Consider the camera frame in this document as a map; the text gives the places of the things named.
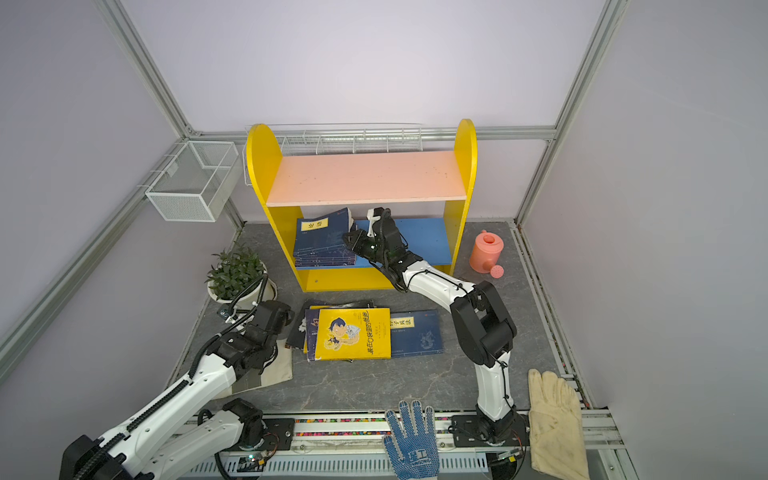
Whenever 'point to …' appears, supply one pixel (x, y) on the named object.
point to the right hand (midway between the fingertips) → (340, 238)
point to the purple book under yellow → (311, 326)
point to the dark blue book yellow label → (320, 242)
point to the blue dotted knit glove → (412, 444)
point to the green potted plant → (235, 274)
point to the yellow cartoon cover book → (344, 335)
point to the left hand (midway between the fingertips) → (272, 320)
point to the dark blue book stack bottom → (415, 333)
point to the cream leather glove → (558, 449)
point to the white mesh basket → (196, 182)
